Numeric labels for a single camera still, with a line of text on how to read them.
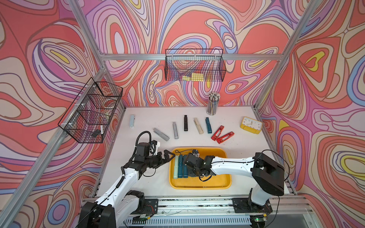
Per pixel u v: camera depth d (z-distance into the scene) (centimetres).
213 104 107
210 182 81
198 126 105
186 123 107
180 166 84
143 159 65
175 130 102
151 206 72
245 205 73
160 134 102
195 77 82
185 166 67
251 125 105
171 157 75
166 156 72
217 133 102
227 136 101
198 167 64
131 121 108
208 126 104
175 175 82
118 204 44
